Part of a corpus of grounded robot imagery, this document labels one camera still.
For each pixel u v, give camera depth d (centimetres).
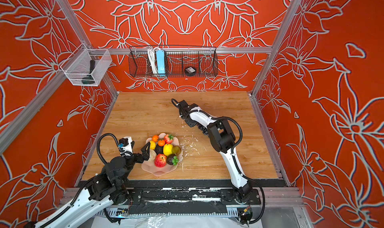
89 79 79
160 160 78
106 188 54
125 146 62
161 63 89
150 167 80
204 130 95
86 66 92
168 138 85
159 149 83
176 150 81
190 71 95
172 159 77
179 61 98
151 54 87
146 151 67
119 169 53
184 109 82
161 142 83
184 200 73
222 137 58
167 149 81
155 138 88
